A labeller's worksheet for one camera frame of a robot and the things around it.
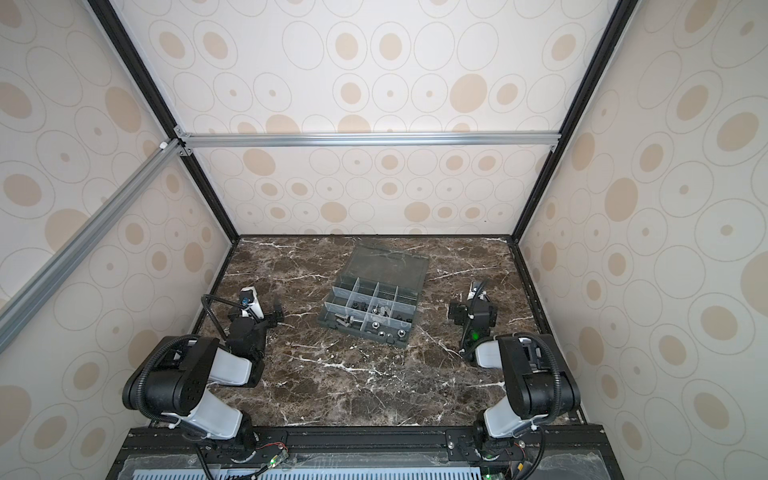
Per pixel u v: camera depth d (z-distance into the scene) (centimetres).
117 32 70
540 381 45
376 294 99
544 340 47
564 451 73
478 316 71
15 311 51
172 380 45
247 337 69
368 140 89
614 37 71
